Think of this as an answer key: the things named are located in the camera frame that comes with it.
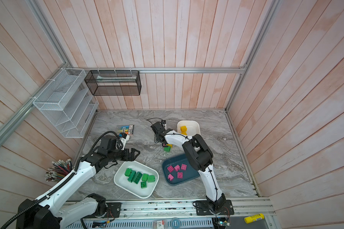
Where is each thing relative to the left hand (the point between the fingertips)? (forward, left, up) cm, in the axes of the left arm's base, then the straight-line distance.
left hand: (133, 154), depth 80 cm
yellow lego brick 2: (0, -21, +11) cm, 23 cm away
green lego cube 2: (-9, -6, -11) cm, 16 cm away
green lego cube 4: (+11, -19, -13) cm, 26 cm away
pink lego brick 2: (-9, -22, -10) cm, 25 cm away
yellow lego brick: (+25, -31, -10) cm, 41 cm away
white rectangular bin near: (-11, +8, -12) cm, 18 cm away
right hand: (+21, -15, -11) cm, 28 cm away
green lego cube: (-6, +4, -10) cm, 12 cm away
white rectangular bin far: (+29, -39, -12) cm, 50 cm away
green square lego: (-14, -6, -10) cm, 18 cm away
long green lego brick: (-9, +1, -10) cm, 14 cm away
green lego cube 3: (-10, -10, -12) cm, 18 cm away
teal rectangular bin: (-3, -20, -10) cm, 23 cm away
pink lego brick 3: (-4, -25, -10) cm, 28 cm away
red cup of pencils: (-8, +37, +1) cm, 38 cm away
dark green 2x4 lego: (-10, -2, -10) cm, 14 cm away
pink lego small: (-3, -30, -10) cm, 32 cm away
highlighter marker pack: (+26, +10, -11) cm, 30 cm away
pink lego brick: (-8, -27, -11) cm, 30 cm away
